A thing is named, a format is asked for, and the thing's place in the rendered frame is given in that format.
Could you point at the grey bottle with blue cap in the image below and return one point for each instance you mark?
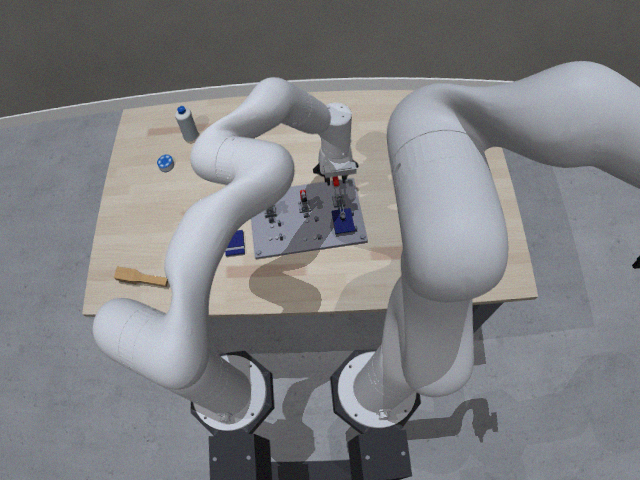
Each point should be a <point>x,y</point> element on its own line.
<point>186,123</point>

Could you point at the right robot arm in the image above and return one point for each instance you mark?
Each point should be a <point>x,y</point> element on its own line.
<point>453,230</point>

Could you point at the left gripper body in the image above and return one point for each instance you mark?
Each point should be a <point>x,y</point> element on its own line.
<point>323,160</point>

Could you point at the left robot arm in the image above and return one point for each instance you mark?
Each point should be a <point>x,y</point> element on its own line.
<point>172,350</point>

